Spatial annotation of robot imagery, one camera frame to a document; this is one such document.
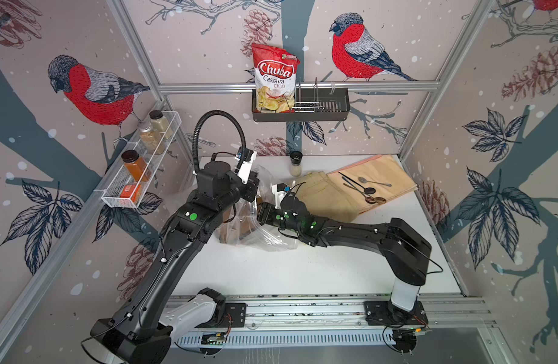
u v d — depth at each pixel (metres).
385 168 1.17
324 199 0.93
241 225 0.69
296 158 1.07
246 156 0.54
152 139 0.75
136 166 0.66
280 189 0.74
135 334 0.36
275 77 0.78
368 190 1.07
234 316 0.73
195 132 0.42
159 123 0.80
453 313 0.76
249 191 0.59
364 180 1.10
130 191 0.66
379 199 1.00
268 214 0.70
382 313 0.72
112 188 0.66
